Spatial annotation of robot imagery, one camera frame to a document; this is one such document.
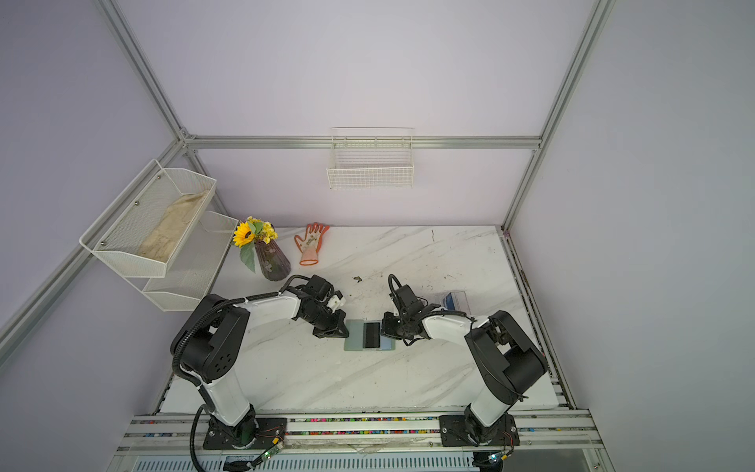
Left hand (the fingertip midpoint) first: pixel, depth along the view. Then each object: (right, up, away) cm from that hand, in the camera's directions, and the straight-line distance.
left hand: (347, 337), depth 90 cm
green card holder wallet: (+3, 0, +1) cm, 3 cm away
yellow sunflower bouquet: (-28, +33, -6) cm, 43 cm away
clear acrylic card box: (+35, +11, +2) cm, 36 cm away
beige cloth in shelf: (-47, +29, -15) cm, 57 cm away
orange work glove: (-18, +30, +23) cm, 41 cm away
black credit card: (+8, +1, 0) cm, 8 cm away
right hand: (+9, +1, 0) cm, 9 cm away
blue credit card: (+33, +11, +3) cm, 34 cm away
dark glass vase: (-26, +24, +7) cm, 36 cm away
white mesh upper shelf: (-53, +32, -13) cm, 64 cm away
